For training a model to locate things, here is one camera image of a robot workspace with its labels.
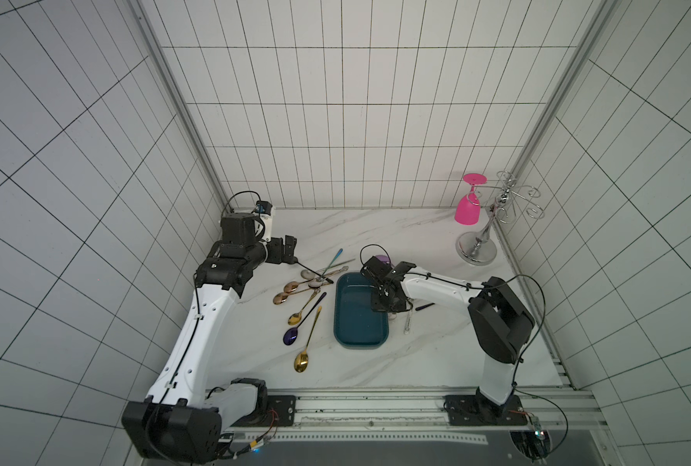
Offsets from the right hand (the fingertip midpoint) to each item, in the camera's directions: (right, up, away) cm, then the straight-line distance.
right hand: (373, 309), depth 90 cm
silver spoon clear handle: (+10, -6, -3) cm, 12 cm away
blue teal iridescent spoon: (-11, +17, +16) cm, 26 cm away
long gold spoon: (-21, -13, -9) cm, 27 cm away
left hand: (-27, +21, -14) cm, 37 cm away
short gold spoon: (-25, -2, -1) cm, 25 cm away
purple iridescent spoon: (+5, +15, +13) cm, 21 cm away
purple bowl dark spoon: (-25, -7, -4) cm, 27 cm away
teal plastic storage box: (-5, -4, -5) cm, 8 cm away
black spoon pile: (-17, +9, +8) cm, 20 cm away
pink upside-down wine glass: (+33, +33, +7) cm, 47 cm away
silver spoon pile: (-22, +10, +8) cm, 26 cm away
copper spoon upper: (-27, +6, +7) cm, 28 cm away
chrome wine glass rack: (+40, +19, +14) cm, 47 cm away
